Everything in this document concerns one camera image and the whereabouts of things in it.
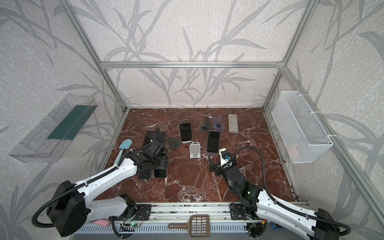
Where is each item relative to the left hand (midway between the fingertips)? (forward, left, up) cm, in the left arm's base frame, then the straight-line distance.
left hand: (163, 162), depth 84 cm
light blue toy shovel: (+16, +29, -7) cm, 34 cm away
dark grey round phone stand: (+31, -34, -4) cm, 46 cm away
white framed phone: (+22, +6, -7) cm, 24 cm away
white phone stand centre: (+9, -18, -4) cm, 20 cm away
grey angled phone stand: (+29, -24, -4) cm, 38 cm away
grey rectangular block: (+32, -45, -3) cm, 55 cm away
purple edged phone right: (+12, -29, +4) cm, 31 cm away
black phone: (+22, +14, -7) cm, 27 cm away
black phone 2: (+20, -11, +4) cm, 24 cm away
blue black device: (-30, -57, -4) cm, 64 cm away
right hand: (0, -30, +10) cm, 31 cm away
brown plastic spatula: (-29, -21, -6) cm, 36 cm away
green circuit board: (-29, +11, -6) cm, 31 cm away
